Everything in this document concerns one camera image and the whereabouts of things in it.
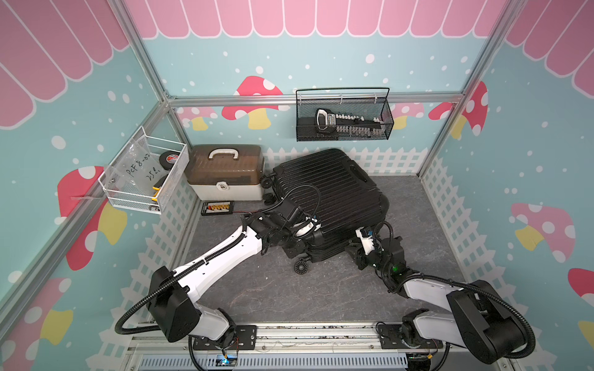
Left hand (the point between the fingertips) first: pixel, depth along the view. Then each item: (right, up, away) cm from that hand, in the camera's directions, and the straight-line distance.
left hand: (298, 247), depth 78 cm
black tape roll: (-45, +30, +2) cm, 55 cm away
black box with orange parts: (-38, +12, +28) cm, 49 cm away
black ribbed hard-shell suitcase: (+13, +20, +10) cm, 26 cm away
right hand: (+19, -2, +10) cm, 22 cm away
